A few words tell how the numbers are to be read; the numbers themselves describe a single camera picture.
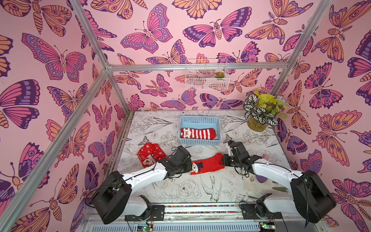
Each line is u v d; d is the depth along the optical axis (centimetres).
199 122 110
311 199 42
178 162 66
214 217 73
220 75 92
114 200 42
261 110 85
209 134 102
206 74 95
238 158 68
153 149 97
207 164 90
